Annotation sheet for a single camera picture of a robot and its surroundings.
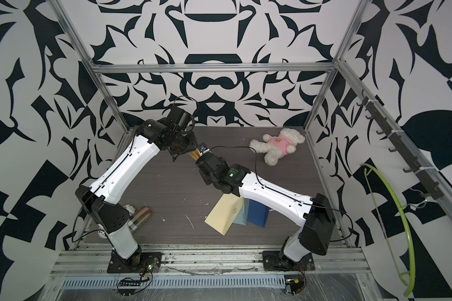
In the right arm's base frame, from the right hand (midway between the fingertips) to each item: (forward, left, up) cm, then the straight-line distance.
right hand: (208, 162), depth 77 cm
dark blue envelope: (-13, -21, -22) cm, 33 cm away
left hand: (+7, +6, +5) cm, 11 cm away
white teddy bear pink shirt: (+20, -34, -15) cm, 42 cm away
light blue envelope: (-14, -14, -22) cm, 30 cm away
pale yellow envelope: (-12, -6, -22) cm, 26 cm away
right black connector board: (-39, -32, -24) cm, 56 cm away
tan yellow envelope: (+3, +6, +2) cm, 6 cm away
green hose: (-37, -57, -3) cm, 68 cm away
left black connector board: (-41, +29, -22) cm, 55 cm away
